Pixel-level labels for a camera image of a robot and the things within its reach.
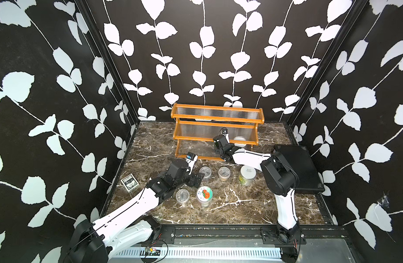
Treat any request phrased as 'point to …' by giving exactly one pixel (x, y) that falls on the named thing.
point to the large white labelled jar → (240, 138)
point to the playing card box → (130, 182)
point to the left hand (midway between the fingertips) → (196, 168)
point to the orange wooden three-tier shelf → (196, 125)
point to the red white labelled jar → (204, 195)
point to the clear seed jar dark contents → (207, 171)
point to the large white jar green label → (247, 175)
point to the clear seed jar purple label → (182, 195)
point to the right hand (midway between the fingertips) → (220, 141)
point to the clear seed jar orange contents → (224, 172)
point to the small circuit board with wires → (151, 251)
